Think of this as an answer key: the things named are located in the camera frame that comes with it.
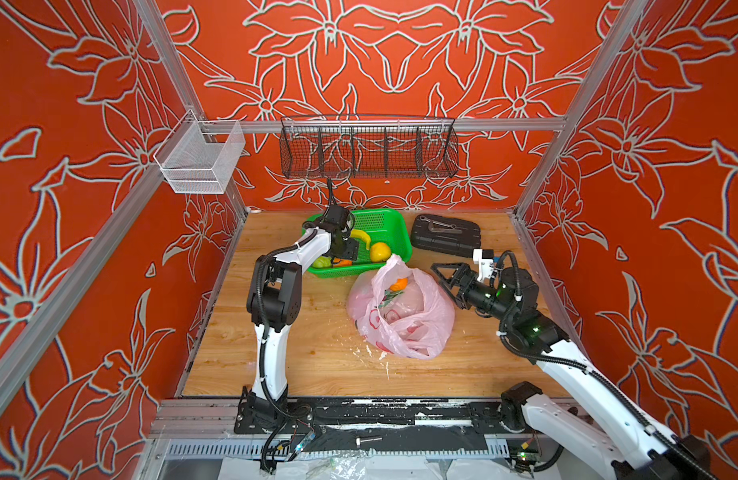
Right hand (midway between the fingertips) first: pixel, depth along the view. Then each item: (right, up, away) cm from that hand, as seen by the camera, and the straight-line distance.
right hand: (431, 275), depth 70 cm
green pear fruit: (-30, +1, +25) cm, 39 cm away
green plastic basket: (-10, +11, +40) cm, 43 cm away
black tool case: (+13, +10, +34) cm, 37 cm away
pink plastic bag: (-3, -15, +21) cm, 26 cm away
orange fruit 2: (-5, -6, +23) cm, 24 cm away
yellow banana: (-18, +10, +39) cm, 44 cm away
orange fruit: (-23, +2, +13) cm, 26 cm away
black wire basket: (-17, +40, +30) cm, 53 cm away
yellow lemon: (-11, +4, +31) cm, 33 cm away
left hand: (-23, +6, +31) cm, 39 cm away
